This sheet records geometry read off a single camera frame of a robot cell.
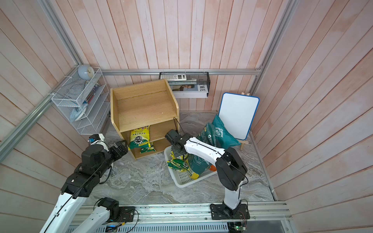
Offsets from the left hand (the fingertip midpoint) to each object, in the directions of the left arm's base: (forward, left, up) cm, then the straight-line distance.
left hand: (121, 146), depth 71 cm
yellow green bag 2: (+7, -7, -5) cm, 11 cm away
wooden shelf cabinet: (+25, -12, +7) cm, 28 cm away
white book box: (+43, -36, +4) cm, 56 cm away
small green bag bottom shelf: (+9, -8, -19) cm, 22 cm away
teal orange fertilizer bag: (+5, -53, 0) cm, 53 cm away
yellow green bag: (-3, -29, -14) cm, 32 cm away
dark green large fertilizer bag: (+6, -44, +2) cm, 44 cm away
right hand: (+8, -30, -18) cm, 35 cm away
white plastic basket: (-8, -32, -24) cm, 41 cm away
